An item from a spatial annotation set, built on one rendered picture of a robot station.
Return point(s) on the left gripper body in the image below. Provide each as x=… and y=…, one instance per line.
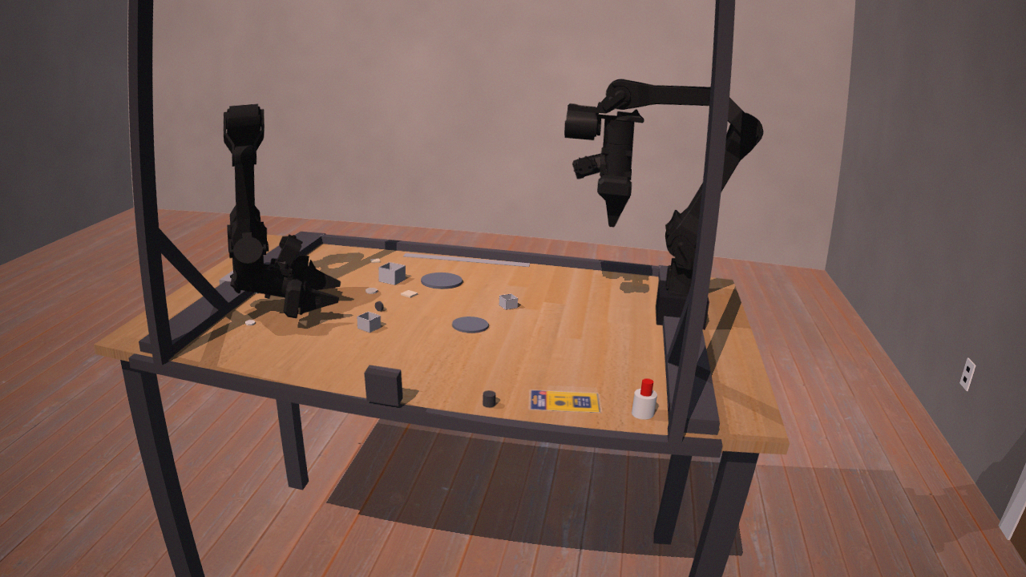
x=274, y=284

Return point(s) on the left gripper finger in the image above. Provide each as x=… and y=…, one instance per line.
x=315, y=299
x=318, y=280

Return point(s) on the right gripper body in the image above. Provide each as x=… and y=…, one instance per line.
x=618, y=160

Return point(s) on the white cylinder with red cap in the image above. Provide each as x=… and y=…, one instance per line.
x=644, y=401

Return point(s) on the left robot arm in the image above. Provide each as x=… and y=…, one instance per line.
x=245, y=126

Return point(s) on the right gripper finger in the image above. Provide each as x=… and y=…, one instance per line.
x=614, y=206

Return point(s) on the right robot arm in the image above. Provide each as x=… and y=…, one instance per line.
x=581, y=123

